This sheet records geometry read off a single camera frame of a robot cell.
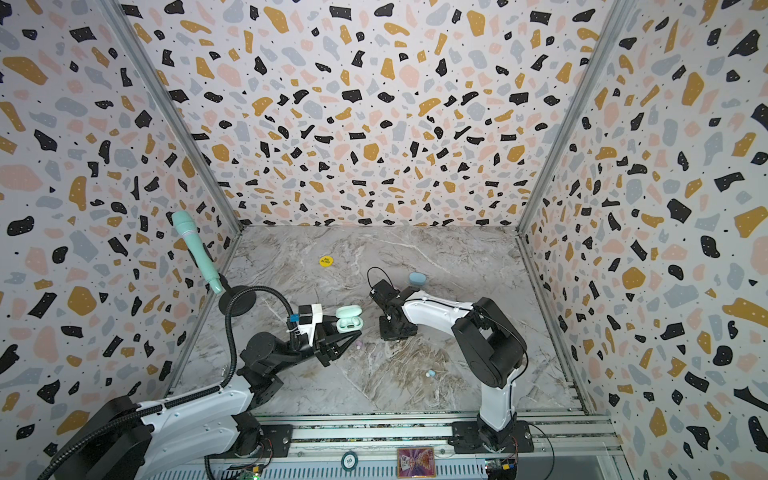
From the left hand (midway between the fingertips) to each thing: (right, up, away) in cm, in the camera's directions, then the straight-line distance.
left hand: (359, 325), depth 66 cm
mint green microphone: (-45, +22, +10) cm, 51 cm away
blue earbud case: (+15, +7, +42) cm, 45 cm away
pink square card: (+13, -33, +4) cm, 36 cm away
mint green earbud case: (-2, +1, +1) cm, 3 cm away
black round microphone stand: (-43, -1, +31) cm, 53 cm away
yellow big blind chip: (-19, +13, +44) cm, 49 cm away
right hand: (+5, -8, +24) cm, 26 cm away
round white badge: (-3, -34, +5) cm, 34 cm away
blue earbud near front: (+18, -18, +19) cm, 32 cm away
